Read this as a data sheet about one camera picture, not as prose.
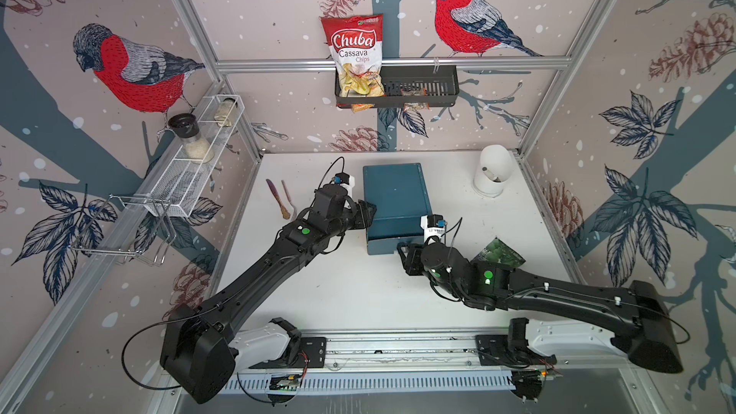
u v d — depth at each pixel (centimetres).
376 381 70
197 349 38
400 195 81
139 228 66
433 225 64
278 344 61
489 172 98
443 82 95
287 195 107
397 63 92
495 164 103
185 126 68
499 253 92
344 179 70
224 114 84
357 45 81
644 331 40
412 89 107
